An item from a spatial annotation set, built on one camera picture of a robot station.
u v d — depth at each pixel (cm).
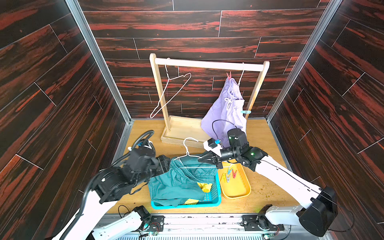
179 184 73
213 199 78
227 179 87
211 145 56
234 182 88
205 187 78
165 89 75
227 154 60
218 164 59
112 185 37
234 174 90
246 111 68
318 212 38
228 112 79
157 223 73
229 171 91
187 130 113
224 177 88
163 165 53
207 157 62
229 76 84
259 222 66
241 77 68
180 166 69
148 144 55
